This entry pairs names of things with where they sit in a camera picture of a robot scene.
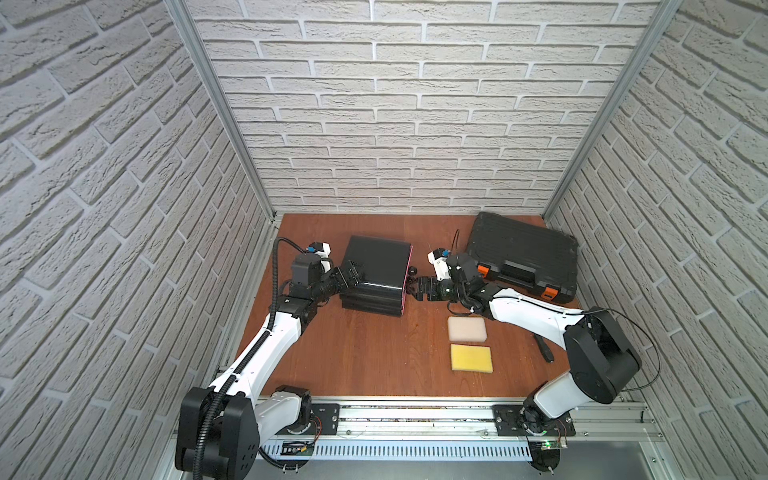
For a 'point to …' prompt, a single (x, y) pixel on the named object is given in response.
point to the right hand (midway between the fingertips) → (419, 286)
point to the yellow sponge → (474, 358)
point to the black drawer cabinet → (385, 262)
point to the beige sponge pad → (467, 329)
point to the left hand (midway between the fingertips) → (358, 266)
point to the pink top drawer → (406, 278)
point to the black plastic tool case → (512, 254)
